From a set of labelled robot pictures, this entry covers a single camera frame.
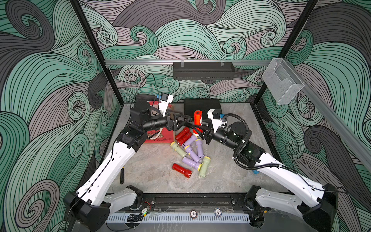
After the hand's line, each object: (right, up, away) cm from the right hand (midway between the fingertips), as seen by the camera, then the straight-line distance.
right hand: (193, 124), depth 62 cm
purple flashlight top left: (+1, -13, +32) cm, 34 cm away
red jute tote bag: (-19, -8, +22) cm, 30 cm away
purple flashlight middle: (+2, -21, +26) cm, 33 cm away
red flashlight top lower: (-3, -12, +33) cm, 35 cm away
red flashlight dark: (-2, -29, +18) cm, 34 cm away
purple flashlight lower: (+2, -25, +23) cm, 34 cm away
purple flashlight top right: (+6, -18, +29) cm, 34 cm away
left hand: (-3, +4, -2) cm, 6 cm away
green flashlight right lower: (+8, -26, +21) cm, 34 cm away
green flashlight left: (-10, -17, +30) cm, 35 cm away
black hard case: (+2, +11, +49) cm, 50 cm away
